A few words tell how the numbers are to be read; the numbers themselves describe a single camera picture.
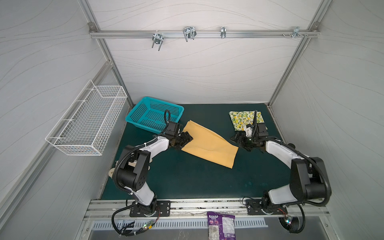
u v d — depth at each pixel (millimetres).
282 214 718
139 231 662
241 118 1097
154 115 1145
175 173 855
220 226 667
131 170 456
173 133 733
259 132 717
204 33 795
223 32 782
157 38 789
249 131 838
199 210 744
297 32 764
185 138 825
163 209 733
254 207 733
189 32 765
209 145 956
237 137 818
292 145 863
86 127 684
